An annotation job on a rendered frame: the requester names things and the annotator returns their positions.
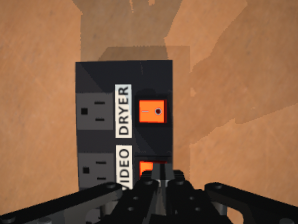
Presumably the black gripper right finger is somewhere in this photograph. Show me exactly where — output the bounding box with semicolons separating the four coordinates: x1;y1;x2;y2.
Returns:
162;163;298;224

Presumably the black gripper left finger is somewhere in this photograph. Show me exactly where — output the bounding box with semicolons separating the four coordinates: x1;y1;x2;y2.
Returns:
0;163;163;224

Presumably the black power strip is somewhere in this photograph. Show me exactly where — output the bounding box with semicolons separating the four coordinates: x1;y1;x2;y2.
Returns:
75;60;173;191

